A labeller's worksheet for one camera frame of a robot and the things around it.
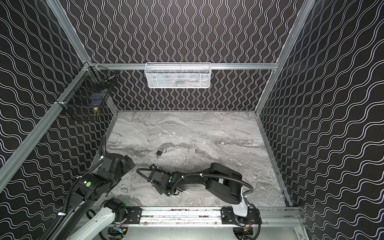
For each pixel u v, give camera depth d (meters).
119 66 0.94
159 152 0.98
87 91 0.94
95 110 0.82
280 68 0.93
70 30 0.77
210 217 0.75
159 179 0.64
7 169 0.50
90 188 0.48
